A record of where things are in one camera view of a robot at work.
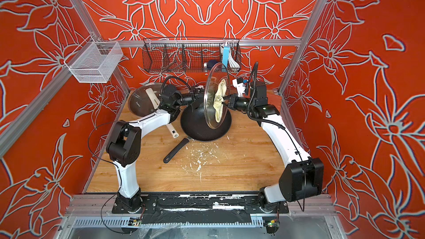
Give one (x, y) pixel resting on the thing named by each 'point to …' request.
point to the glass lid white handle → (149, 91)
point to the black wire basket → (186, 55)
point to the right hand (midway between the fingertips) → (217, 100)
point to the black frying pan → (198, 122)
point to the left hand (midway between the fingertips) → (212, 95)
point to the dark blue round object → (211, 63)
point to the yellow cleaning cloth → (218, 100)
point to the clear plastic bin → (94, 61)
